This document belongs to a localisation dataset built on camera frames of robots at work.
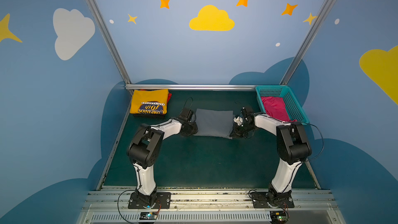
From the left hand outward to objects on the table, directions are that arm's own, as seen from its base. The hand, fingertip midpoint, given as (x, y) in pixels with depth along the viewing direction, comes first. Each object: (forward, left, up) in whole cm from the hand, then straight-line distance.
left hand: (198, 130), depth 97 cm
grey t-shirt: (+8, -11, -3) cm, 14 cm away
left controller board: (-45, +23, -4) cm, 50 cm away
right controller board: (-44, -38, -3) cm, 59 cm away
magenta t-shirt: (+21, -55, 0) cm, 59 cm away
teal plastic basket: (+21, -66, +4) cm, 69 cm away
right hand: (-2, -21, 0) cm, 21 cm away
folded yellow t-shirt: (+19, +32, +5) cm, 38 cm away
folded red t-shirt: (+28, +22, 0) cm, 36 cm away
